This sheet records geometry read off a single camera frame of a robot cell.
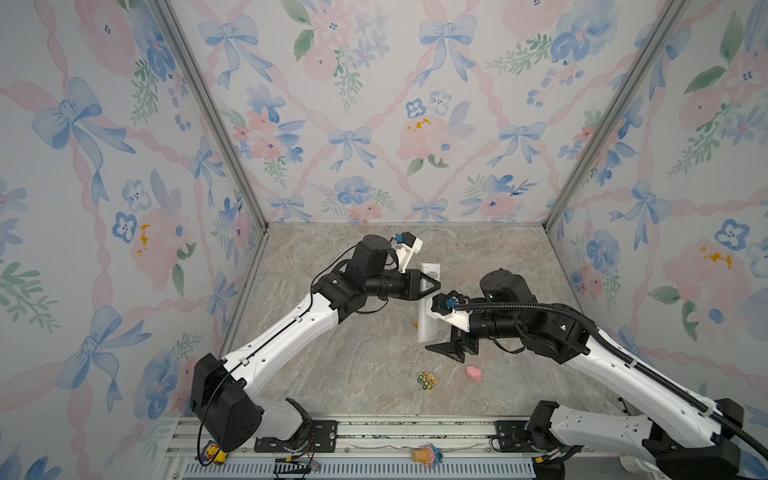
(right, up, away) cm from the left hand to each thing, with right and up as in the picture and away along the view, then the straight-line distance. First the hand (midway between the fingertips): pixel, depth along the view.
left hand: (440, 284), depth 67 cm
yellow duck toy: (-53, -39, +3) cm, 66 cm away
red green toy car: (-1, -27, +14) cm, 30 cm away
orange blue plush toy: (-2, -40, +2) cm, 40 cm away
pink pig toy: (+12, -26, +17) cm, 33 cm away
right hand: (-2, -8, -2) cm, 8 cm away
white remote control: (-3, -9, -1) cm, 9 cm away
